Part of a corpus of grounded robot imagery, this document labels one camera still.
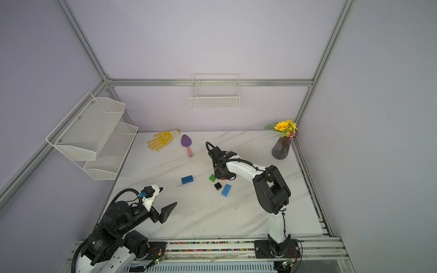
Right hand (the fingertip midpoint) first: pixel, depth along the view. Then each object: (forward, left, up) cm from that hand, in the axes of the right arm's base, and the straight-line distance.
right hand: (224, 176), depth 94 cm
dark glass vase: (+16, -35, +5) cm, 39 cm away
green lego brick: (0, +7, -2) cm, 7 cm away
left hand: (-19, +24, +16) cm, 34 cm away
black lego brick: (-5, +4, -2) cm, 6 cm away
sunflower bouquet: (+16, -34, +21) cm, 43 cm away
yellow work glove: (+33, +42, -3) cm, 54 cm away
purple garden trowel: (+29, +26, -2) cm, 39 cm away
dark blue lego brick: (0, +21, -2) cm, 21 cm away
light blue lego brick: (-7, -1, -3) cm, 7 cm away
